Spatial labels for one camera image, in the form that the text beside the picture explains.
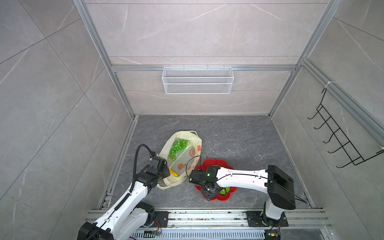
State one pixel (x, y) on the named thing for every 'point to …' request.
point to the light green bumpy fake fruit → (223, 191)
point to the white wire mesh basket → (197, 80)
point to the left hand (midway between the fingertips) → (165, 166)
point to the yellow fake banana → (173, 173)
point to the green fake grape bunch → (179, 144)
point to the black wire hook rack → (339, 135)
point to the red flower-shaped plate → (216, 162)
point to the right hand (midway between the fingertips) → (211, 191)
